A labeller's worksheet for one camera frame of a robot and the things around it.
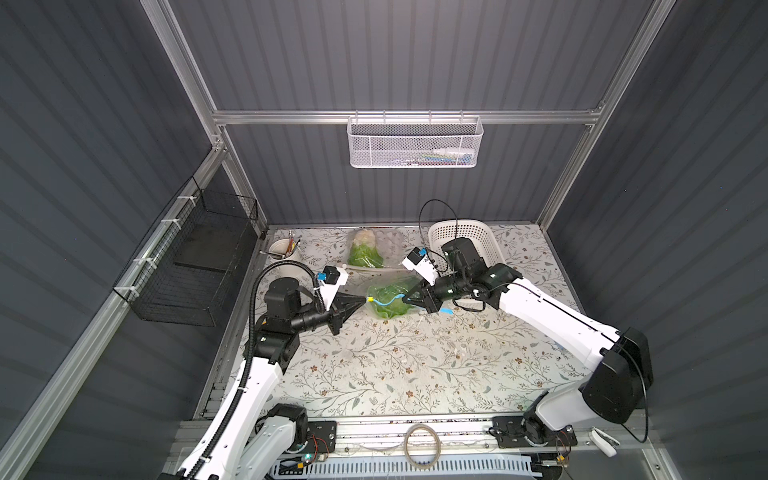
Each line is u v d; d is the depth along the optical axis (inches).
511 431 29.0
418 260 26.3
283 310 21.8
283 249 40.4
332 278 23.7
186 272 28.6
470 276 23.5
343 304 25.4
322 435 29.1
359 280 41.4
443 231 44.2
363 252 40.0
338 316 24.1
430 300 25.7
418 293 27.4
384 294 29.7
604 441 27.9
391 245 43.1
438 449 28.0
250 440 22.0
